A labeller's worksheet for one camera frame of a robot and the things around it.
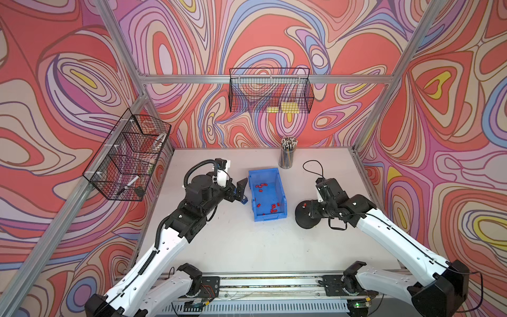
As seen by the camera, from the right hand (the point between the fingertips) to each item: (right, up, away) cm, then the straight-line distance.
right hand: (314, 213), depth 78 cm
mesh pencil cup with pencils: (-7, +30, +20) cm, 36 cm away
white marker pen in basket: (-72, +11, -7) cm, 73 cm away
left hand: (-30, +16, -8) cm, 35 cm away
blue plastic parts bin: (-17, +2, +17) cm, 25 cm away
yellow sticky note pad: (-8, +47, +13) cm, 49 cm away
